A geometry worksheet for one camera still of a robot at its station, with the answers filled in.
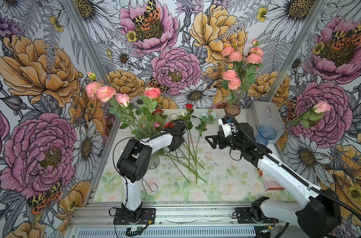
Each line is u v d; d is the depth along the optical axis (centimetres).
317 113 66
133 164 51
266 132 85
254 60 77
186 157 95
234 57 83
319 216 39
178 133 76
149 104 75
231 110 97
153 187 83
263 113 100
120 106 66
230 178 87
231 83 82
